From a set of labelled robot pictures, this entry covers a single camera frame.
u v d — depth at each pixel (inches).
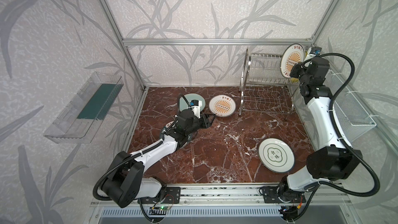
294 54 30.9
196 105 29.0
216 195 29.7
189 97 44.6
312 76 22.0
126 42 36.9
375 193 14.9
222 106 42.6
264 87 48.5
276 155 34.1
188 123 24.8
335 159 16.6
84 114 26.2
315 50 24.1
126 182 16.3
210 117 41.4
